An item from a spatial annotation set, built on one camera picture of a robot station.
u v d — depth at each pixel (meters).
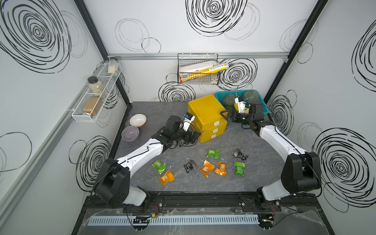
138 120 1.05
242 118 0.73
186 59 0.92
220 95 1.12
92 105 0.67
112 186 0.42
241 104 0.77
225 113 0.78
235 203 0.75
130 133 0.97
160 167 0.86
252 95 1.08
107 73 0.85
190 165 0.86
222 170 0.85
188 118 0.71
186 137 0.73
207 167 0.85
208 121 0.81
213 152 0.91
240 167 0.85
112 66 0.86
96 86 0.71
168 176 0.82
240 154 0.90
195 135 0.73
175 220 0.96
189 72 0.87
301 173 0.44
